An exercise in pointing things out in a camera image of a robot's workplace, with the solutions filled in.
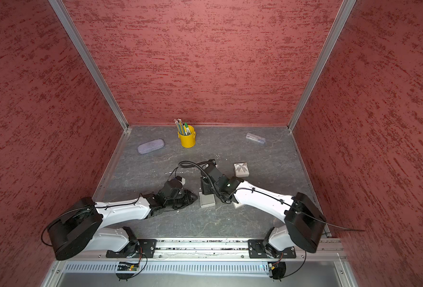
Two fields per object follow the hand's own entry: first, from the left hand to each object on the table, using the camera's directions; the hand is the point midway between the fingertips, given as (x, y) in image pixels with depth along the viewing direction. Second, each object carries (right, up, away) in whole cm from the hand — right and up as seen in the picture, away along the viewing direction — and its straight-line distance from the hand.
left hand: (196, 202), depth 85 cm
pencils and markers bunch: (-10, +37, +19) cm, 43 cm away
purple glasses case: (-30, +27, +22) cm, 46 cm away
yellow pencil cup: (-8, +30, +24) cm, 39 cm away
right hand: (+5, +7, -2) cm, 9 cm away
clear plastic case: (+36, +32, +30) cm, 57 cm away
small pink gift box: (+20, -2, +1) cm, 20 cm away
